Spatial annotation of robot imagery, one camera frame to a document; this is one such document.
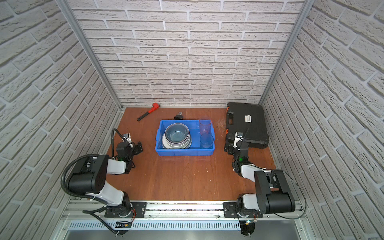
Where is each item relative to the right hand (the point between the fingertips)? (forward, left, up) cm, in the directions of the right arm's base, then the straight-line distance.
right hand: (234, 140), depth 92 cm
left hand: (+6, +66, -2) cm, 67 cm away
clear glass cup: (+14, +17, -1) cm, 22 cm away
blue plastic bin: (-5, +25, +1) cm, 26 cm away
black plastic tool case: (+16, -15, 0) cm, 22 cm away
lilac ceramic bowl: (-2, +36, +3) cm, 36 cm away
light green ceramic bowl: (+1, +44, -2) cm, 44 cm away
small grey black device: (+28, +35, -6) cm, 46 cm away
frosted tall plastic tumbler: (+6, +17, -7) cm, 19 cm away
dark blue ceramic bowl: (+7, +36, +2) cm, 37 cm away
